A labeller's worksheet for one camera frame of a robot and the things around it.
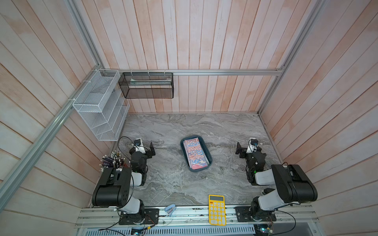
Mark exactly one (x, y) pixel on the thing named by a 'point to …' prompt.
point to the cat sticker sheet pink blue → (195, 153)
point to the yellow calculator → (217, 210)
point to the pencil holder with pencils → (114, 160)
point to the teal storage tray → (206, 151)
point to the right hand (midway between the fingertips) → (246, 142)
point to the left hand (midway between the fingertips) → (145, 144)
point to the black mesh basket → (147, 85)
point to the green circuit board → (263, 229)
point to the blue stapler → (170, 209)
